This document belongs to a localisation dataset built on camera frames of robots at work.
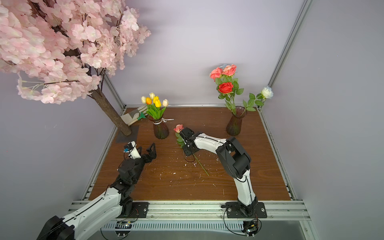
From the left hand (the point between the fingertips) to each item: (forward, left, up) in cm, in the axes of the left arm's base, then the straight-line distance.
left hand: (150, 144), depth 81 cm
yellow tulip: (+17, -3, +9) cm, 19 cm away
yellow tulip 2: (+19, -3, +16) cm, 25 cm away
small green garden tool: (+32, +17, -13) cm, 39 cm away
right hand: (+6, -21, -14) cm, 26 cm away
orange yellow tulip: (+17, +1, +11) cm, 20 cm away
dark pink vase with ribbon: (+15, -2, -7) cm, 17 cm away
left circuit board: (-36, +10, -19) cm, 42 cm away
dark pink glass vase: (+19, -51, -7) cm, 55 cm away
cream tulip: (+22, +5, +13) cm, 27 cm away
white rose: (+22, -64, +19) cm, 71 cm away
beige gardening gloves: (+35, +24, -14) cm, 45 cm away
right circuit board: (-35, -52, -17) cm, 65 cm away
